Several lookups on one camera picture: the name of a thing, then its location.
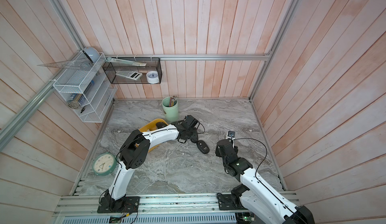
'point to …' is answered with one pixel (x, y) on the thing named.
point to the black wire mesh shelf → (153, 64)
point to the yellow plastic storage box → (150, 125)
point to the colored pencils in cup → (172, 100)
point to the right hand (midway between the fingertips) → (223, 143)
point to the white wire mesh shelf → (100, 96)
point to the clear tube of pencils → (77, 99)
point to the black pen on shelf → (82, 109)
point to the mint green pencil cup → (171, 113)
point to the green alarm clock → (104, 163)
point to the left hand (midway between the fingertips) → (194, 136)
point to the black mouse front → (202, 146)
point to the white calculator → (129, 74)
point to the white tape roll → (153, 77)
